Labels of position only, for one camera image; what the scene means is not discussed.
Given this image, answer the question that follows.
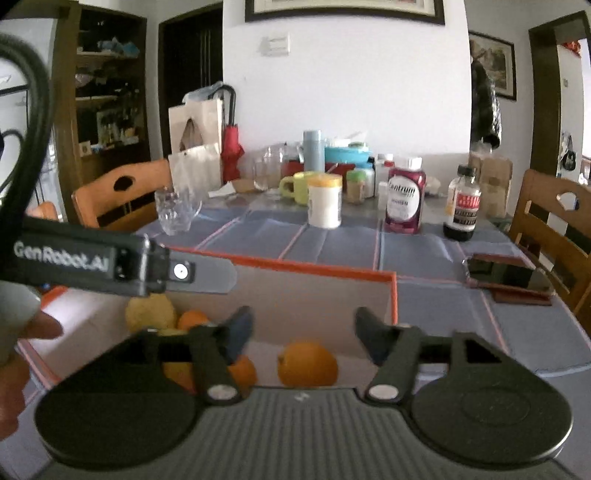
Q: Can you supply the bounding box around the person's left hand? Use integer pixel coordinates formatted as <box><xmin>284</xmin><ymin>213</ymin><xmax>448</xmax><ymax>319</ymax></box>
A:
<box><xmin>0</xmin><ymin>310</ymin><xmax>64</xmax><ymax>439</ymax></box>

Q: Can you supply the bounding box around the small hanging bag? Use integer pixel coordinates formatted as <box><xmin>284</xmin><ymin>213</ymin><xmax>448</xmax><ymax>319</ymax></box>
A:
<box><xmin>561</xmin><ymin>134</ymin><xmax>578</xmax><ymax>171</ymax></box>

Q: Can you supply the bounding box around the dark wooden cabinet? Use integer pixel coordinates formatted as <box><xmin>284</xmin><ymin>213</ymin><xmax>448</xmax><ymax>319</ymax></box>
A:
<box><xmin>53</xmin><ymin>4</ymin><xmax>151</xmax><ymax>222</ymax></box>

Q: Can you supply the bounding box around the large orange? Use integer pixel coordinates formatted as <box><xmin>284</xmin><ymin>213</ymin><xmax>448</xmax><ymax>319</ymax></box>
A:
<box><xmin>277</xmin><ymin>340</ymin><xmax>339</xmax><ymax>388</ymax></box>

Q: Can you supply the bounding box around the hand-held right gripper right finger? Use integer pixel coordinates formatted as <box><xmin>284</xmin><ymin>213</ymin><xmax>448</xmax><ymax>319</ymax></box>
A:
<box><xmin>353</xmin><ymin>305</ymin><xmax>509</xmax><ymax>407</ymax></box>

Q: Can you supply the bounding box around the medium orange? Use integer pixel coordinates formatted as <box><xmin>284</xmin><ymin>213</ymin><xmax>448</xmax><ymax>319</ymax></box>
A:
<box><xmin>178</xmin><ymin>310</ymin><xmax>211</xmax><ymax>330</ymax></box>

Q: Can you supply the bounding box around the grey-blue thermos bottle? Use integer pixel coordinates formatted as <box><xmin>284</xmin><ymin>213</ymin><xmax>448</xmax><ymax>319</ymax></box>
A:
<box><xmin>302</xmin><ymin>129</ymin><xmax>322</xmax><ymax>175</ymax></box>

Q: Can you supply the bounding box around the dark cable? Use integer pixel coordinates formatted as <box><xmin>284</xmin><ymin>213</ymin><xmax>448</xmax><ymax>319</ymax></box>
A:
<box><xmin>0</xmin><ymin>32</ymin><xmax>51</xmax><ymax>282</ymax></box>

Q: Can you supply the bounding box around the dark glass bottle red label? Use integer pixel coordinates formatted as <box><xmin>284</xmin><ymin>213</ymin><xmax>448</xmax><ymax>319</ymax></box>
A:
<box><xmin>443</xmin><ymin>165</ymin><xmax>482</xmax><ymax>242</ymax></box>

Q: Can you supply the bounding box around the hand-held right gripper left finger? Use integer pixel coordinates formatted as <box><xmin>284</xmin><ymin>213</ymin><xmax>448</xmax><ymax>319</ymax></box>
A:
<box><xmin>117</xmin><ymin>305</ymin><xmax>254</xmax><ymax>407</ymax></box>

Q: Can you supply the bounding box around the red container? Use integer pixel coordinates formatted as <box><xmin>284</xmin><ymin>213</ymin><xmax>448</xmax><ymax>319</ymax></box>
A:
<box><xmin>325</xmin><ymin>161</ymin><xmax>372</xmax><ymax>176</ymax></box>

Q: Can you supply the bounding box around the teal pot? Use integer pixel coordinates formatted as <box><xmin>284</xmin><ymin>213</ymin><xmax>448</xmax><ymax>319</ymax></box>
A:
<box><xmin>324</xmin><ymin>143</ymin><xmax>374</xmax><ymax>164</ymax></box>

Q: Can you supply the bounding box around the brown paper bag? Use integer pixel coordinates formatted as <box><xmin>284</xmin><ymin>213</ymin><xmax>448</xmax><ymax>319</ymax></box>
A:
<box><xmin>468</xmin><ymin>150</ymin><xmax>513</xmax><ymax>217</ymax></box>

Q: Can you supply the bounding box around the phone in brown case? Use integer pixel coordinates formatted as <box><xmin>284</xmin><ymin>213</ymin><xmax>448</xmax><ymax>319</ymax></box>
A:
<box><xmin>464</xmin><ymin>253</ymin><xmax>555</xmax><ymax>305</ymax></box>

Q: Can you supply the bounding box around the clear glass jar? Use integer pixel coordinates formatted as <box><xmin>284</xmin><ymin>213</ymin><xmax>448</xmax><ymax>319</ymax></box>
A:
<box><xmin>261</xmin><ymin>145</ymin><xmax>286</xmax><ymax>193</ymax></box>

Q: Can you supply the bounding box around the small jar green lid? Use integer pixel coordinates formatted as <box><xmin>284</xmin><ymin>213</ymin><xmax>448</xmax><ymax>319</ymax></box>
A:
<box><xmin>346</xmin><ymin>169</ymin><xmax>368</xmax><ymax>205</ymax></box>

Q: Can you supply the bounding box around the orange cardboard box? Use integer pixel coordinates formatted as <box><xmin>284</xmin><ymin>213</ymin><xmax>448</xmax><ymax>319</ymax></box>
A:
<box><xmin>18</xmin><ymin>247</ymin><xmax>400</xmax><ymax>398</ymax></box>

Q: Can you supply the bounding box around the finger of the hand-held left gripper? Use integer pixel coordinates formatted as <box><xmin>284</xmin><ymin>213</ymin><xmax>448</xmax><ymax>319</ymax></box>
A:
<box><xmin>165</xmin><ymin>258</ymin><xmax>238</xmax><ymax>295</ymax></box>

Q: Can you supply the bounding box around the wooden chair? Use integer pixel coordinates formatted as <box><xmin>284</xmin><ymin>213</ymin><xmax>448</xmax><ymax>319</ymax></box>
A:
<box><xmin>25</xmin><ymin>200</ymin><xmax>61</xmax><ymax>223</ymax></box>
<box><xmin>71</xmin><ymin>159</ymin><xmax>174</xmax><ymax>232</ymax></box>
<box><xmin>508</xmin><ymin>168</ymin><xmax>591</xmax><ymax>319</ymax></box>

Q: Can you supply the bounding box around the clear glass mug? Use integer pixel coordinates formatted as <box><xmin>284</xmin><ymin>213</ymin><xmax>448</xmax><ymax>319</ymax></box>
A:
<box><xmin>154</xmin><ymin>187</ymin><xmax>203</xmax><ymax>236</ymax></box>

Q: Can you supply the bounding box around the wide framed wall picture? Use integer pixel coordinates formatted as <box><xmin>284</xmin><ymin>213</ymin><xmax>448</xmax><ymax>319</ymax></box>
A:
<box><xmin>245</xmin><ymin>0</ymin><xmax>446</xmax><ymax>26</ymax></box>

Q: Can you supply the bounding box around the white paper bag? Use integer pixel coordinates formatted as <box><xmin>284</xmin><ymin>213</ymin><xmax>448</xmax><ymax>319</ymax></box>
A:
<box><xmin>168</xmin><ymin>143</ymin><xmax>222</xmax><ymax>195</ymax></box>

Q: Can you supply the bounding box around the white wall panel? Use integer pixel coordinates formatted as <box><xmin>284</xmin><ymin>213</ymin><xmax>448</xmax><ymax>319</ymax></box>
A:
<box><xmin>259</xmin><ymin>33</ymin><xmax>291</xmax><ymax>57</ymax></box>

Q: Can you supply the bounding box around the pale yellow citrus fruit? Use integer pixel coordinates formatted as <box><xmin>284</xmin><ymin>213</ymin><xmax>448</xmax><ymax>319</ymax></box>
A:
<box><xmin>124</xmin><ymin>295</ymin><xmax>178</xmax><ymax>333</ymax></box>

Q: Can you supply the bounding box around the white bottle yellow lid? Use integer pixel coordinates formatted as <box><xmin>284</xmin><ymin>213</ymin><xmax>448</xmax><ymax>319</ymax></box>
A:
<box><xmin>307</xmin><ymin>174</ymin><xmax>343</xmax><ymax>229</ymax></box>

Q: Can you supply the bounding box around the red umbrella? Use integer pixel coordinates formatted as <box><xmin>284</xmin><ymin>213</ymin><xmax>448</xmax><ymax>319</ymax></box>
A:
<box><xmin>221</xmin><ymin>85</ymin><xmax>245</xmax><ymax>183</ymax></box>

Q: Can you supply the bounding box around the maroon vitamin bottle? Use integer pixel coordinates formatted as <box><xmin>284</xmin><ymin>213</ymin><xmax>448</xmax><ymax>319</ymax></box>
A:
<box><xmin>385</xmin><ymin>157</ymin><xmax>426</xmax><ymax>235</ymax></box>

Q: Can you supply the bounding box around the small framed wall picture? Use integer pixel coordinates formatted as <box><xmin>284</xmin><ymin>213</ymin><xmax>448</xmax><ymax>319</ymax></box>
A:
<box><xmin>468</xmin><ymin>30</ymin><xmax>517</xmax><ymax>102</ymax></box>

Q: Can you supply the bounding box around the beige bag with cut-out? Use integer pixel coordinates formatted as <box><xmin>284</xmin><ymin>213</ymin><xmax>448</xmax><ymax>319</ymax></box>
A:
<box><xmin>168</xmin><ymin>99</ymin><xmax>225</xmax><ymax>153</ymax></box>

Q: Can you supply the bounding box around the small orange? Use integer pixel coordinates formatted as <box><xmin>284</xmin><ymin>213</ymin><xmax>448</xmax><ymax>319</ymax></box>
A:
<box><xmin>161</xmin><ymin>362</ymin><xmax>197</xmax><ymax>393</ymax></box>
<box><xmin>226</xmin><ymin>355</ymin><xmax>258</xmax><ymax>393</ymax></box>

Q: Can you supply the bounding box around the yellow-green mug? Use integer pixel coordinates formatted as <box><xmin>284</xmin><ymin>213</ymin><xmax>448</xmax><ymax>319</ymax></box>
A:
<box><xmin>279</xmin><ymin>172</ymin><xmax>324</xmax><ymax>206</ymax></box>

